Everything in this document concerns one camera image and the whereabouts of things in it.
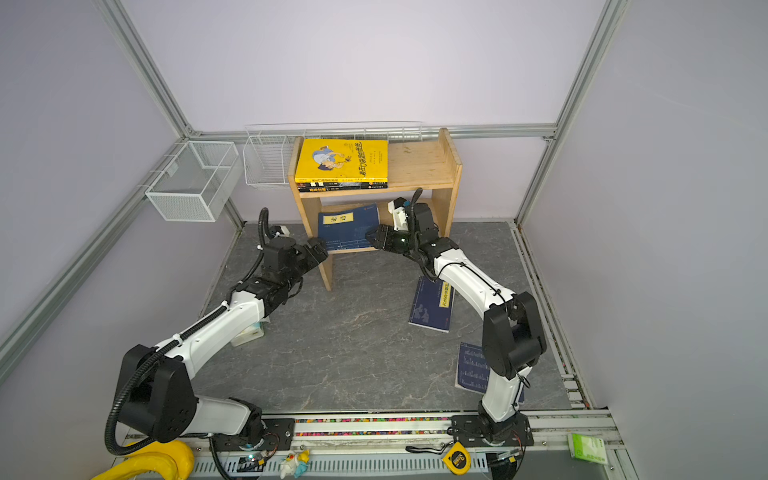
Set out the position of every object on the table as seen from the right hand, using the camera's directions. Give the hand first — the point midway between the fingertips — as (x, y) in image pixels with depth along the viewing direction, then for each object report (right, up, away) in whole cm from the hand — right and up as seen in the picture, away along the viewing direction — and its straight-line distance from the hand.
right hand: (371, 238), depth 84 cm
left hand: (-16, -3, +1) cm, 16 cm away
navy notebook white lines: (+28, -37, -1) cm, 47 cm away
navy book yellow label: (+19, -21, +13) cm, 31 cm away
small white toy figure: (-16, -52, -16) cm, 57 cm away
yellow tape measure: (+21, -52, -15) cm, 58 cm away
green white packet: (+52, -50, -14) cm, 74 cm away
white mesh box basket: (-59, +19, +14) cm, 63 cm away
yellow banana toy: (-44, -51, -16) cm, 69 cm away
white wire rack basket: (-34, +30, +10) cm, 47 cm away
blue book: (-7, +3, +3) cm, 8 cm away
